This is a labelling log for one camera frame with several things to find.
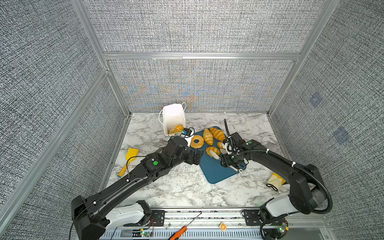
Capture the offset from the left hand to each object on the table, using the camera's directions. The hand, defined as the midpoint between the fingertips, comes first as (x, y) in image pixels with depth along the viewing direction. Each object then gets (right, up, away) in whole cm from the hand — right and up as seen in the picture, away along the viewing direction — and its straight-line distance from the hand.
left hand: (196, 149), depth 71 cm
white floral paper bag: (-14, +18, +19) cm, 29 cm away
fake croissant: (+9, +4, +29) cm, 31 cm away
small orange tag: (+13, -36, -1) cm, 38 cm away
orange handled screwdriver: (-9, -39, -3) cm, 40 cm away
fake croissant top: (+15, +6, +29) cm, 33 cm away
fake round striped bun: (+12, -3, +22) cm, 25 cm away
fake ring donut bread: (+1, -1, +27) cm, 27 cm away
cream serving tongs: (+12, -6, +15) cm, 20 cm away
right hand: (+18, -9, +15) cm, 25 cm away
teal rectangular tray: (+10, -14, +18) cm, 25 cm away
